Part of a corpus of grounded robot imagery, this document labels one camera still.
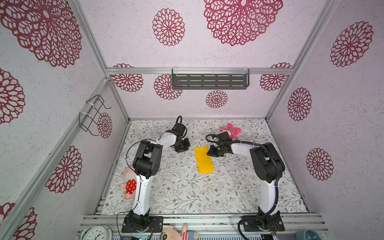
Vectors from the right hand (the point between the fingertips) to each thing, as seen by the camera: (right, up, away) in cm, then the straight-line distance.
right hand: (207, 152), depth 101 cm
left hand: (-13, +1, +2) cm, 13 cm away
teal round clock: (+44, -35, -31) cm, 64 cm away
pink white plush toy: (+18, +14, +5) cm, 24 cm away
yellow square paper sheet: (-2, -7, -4) cm, 8 cm away
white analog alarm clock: (-54, -33, -32) cm, 71 cm away
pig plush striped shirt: (-20, -31, -35) cm, 51 cm away
